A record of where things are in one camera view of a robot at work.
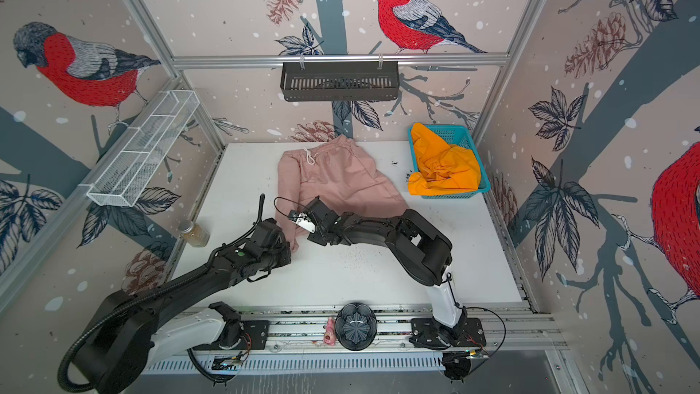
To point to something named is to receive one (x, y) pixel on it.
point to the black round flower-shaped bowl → (355, 326)
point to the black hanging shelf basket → (341, 81)
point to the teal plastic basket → (453, 135)
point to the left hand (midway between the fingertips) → (291, 253)
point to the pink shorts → (342, 170)
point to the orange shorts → (443, 167)
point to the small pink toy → (330, 336)
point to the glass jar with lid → (194, 233)
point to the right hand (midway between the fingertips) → (315, 225)
